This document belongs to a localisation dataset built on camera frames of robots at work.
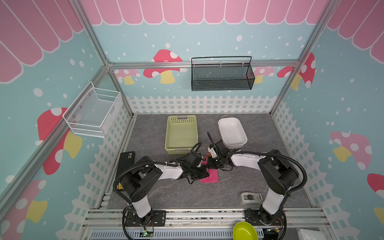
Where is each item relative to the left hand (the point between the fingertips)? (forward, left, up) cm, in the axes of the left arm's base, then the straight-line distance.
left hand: (209, 178), depth 87 cm
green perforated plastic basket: (+27, +19, +5) cm, 34 cm away
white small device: (-11, -21, +4) cm, 24 cm away
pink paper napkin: (+3, -3, 0) cm, 4 cm away
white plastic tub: (+34, -18, 0) cm, 39 cm away
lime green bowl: (-25, -16, 0) cm, 30 cm away
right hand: (+8, +2, 0) cm, 8 cm away
